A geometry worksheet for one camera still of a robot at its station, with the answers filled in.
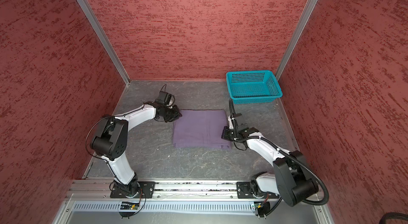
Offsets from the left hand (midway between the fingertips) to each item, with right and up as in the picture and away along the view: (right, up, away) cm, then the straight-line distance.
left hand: (181, 118), depth 95 cm
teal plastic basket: (+45, +20, +23) cm, 55 cm away
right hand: (+24, -10, -7) cm, 27 cm away
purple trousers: (+12, -6, -2) cm, 14 cm away
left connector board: (-21, -38, -22) cm, 49 cm away
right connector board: (+42, -38, -23) cm, 61 cm away
